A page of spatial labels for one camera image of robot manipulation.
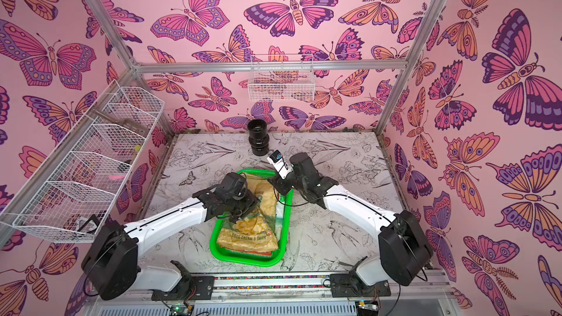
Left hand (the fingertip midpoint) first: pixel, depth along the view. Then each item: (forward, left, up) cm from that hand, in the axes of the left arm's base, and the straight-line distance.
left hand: (264, 201), depth 84 cm
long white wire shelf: (-9, +48, +25) cm, 55 cm away
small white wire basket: (+53, -6, +16) cm, 56 cm away
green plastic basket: (-8, -8, -4) cm, 12 cm away
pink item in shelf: (+1, +48, +16) cm, 51 cm away
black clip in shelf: (-14, +47, +16) cm, 52 cm away
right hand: (+5, -3, +9) cm, 11 cm away
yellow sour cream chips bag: (-11, +2, -1) cm, 11 cm away
